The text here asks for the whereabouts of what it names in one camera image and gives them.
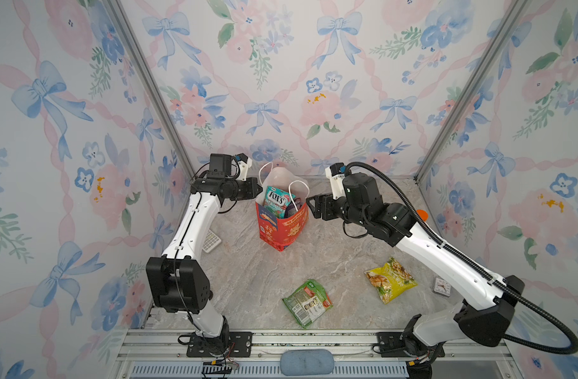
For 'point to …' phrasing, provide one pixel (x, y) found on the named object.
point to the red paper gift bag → (274, 233)
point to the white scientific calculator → (211, 242)
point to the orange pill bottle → (422, 214)
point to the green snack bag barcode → (308, 302)
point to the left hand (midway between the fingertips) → (262, 186)
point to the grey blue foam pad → (306, 362)
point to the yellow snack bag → (390, 280)
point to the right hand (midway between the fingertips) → (315, 195)
